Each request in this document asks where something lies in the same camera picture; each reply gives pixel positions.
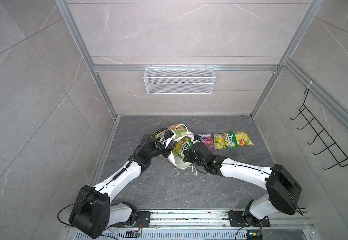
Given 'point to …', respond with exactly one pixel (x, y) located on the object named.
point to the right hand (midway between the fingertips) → (182, 151)
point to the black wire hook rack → (342, 159)
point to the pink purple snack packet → (207, 138)
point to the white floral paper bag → (181, 131)
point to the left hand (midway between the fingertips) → (174, 137)
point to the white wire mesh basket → (179, 80)
